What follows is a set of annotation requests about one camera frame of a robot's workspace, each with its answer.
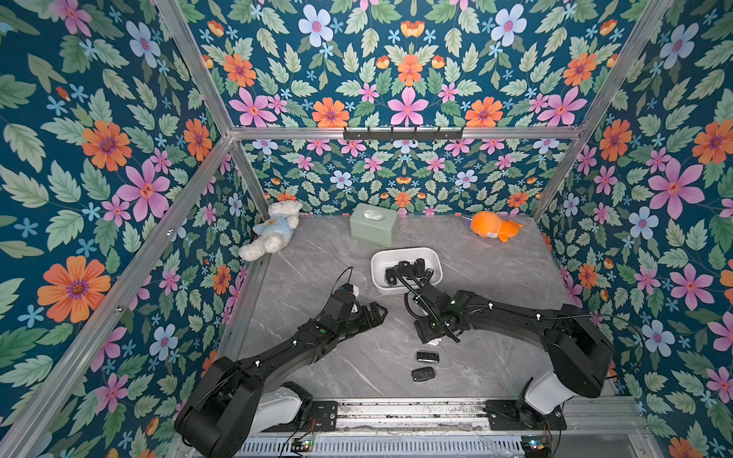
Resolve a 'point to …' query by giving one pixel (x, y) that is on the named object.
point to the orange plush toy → (491, 223)
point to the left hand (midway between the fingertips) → (383, 315)
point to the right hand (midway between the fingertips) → (428, 330)
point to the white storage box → (386, 259)
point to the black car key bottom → (423, 373)
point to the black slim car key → (429, 274)
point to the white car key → (434, 342)
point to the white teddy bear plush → (275, 232)
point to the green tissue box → (374, 224)
